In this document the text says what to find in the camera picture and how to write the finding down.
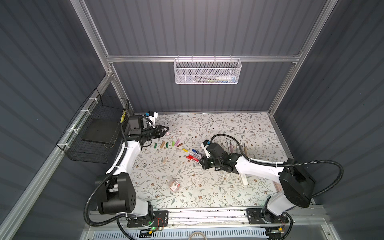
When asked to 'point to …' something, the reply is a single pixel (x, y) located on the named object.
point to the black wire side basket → (94, 132)
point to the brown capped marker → (245, 148)
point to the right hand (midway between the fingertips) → (200, 162)
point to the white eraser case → (244, 179)
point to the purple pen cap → (177, 142)
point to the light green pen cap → (173, 143)
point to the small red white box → (175, 185)
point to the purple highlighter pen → (231, 147)
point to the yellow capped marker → (190, 152)
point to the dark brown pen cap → (179, 145)
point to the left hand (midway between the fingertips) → (168, 128)
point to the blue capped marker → (196, 152)
